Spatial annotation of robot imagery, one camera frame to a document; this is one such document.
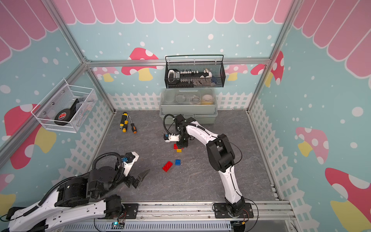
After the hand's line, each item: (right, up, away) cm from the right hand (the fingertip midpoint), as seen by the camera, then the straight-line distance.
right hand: (181, 143), depth 95 cm
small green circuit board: (-31, -39, -22) cm, 55 cm away
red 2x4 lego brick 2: (-7, -13, -6) cm, 16 cm away
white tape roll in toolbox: (+18, +31, +8) cm, 37 cm away
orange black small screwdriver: (-36, +10, +12) cm, 40 cm away
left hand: (-16, -7, -30) cm, 34 cm away
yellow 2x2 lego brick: (-1, -5, 0) cm, 5 cm away
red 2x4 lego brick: (-3, -2, -3) cm, 5 cm away
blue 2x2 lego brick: (-2, -12, -4) cm, 13 cm away
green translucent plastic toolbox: (+12, +27, +8) cm, 31 cm away
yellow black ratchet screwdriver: (-45, +14, +17) cm, 50 cm away
